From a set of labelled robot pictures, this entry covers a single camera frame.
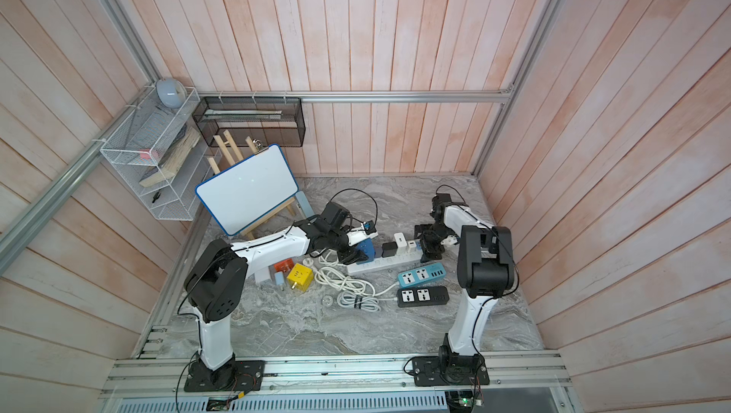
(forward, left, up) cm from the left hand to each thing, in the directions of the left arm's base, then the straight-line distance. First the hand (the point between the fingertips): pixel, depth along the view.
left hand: (360, 249), depth 90 cm
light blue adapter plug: (-8, +26, -4) cm, 27 cm away
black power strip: (-13, -19, -5) cm, 24 cm away
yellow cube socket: (-9, +18, -2) cm, 20 cm away
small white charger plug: (+3, -13, +2) cm, 13 cm away
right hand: (+6, -20, -6) cm, 22 cm away
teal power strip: (-7, -20, -4) cm, 21 cm away
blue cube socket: (-2, -2, +4) cm, 5 cm away
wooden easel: (+20, +39, +22) cm, 49 cm away
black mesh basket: (+43, +41, +19) cm, 62 cm away
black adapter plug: (0, -9, -1) cm, 9 cm away
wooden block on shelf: (+12, +54, +25) cm, 61 cm away
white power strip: (-3, -7, -3) cm, 9 cm away
